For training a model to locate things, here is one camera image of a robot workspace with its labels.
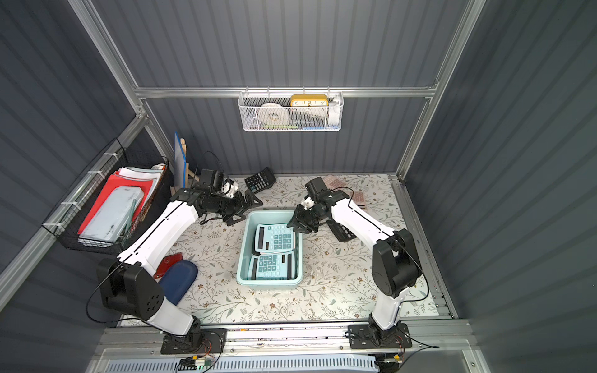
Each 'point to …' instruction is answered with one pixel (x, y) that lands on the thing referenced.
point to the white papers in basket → (154, 172)
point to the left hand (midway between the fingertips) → (256, 210)
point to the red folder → (115, 181)
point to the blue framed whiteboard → (179, 162)
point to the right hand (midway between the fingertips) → (294, 223)
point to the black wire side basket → (112, 203)
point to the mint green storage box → (247, 249)
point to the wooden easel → (187, 172)
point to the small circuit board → (207, 361)
